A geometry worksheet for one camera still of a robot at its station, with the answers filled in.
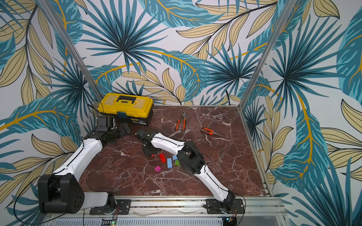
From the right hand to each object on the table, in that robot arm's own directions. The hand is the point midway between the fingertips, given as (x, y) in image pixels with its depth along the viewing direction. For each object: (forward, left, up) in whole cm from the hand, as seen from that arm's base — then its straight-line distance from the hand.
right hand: (151, 150), depth 94 cm
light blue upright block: (-8, -12, +1) cm, 14 cm away
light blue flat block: (-6, -16, +1) cm, 17 cm away
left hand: (+5, +14, +15) cm, 21 cm away
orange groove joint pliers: (+30, -23, +1) cm, 38 cm away
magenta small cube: (-12, -5, +1) cm, 13 cm away
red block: (-4, -2, +2) cm, 4 cm away
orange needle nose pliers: (+14, -41, 0) cm, 44 cm away
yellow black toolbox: (+23, +15, +18) cm, 33 cm away
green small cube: (-9, -17, +1) cm, 20 cm away
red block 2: (-5, -8, -1) cm, 9 cm away
